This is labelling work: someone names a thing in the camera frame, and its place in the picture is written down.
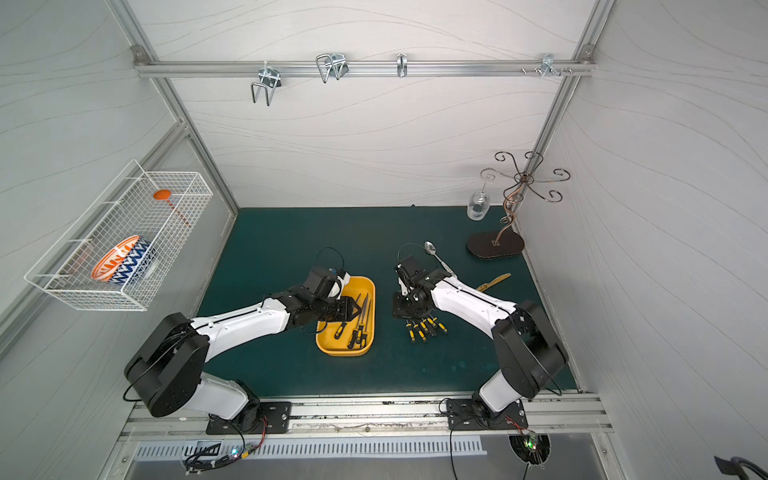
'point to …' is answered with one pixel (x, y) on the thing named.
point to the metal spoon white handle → (430, 248)
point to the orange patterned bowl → (116, 264)
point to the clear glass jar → (478, 205)
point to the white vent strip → (316, 447)
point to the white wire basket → (132, 210)
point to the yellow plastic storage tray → (325, 342)
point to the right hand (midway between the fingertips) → (396, 312)
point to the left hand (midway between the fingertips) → (359, 312)
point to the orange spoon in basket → (164, 195)
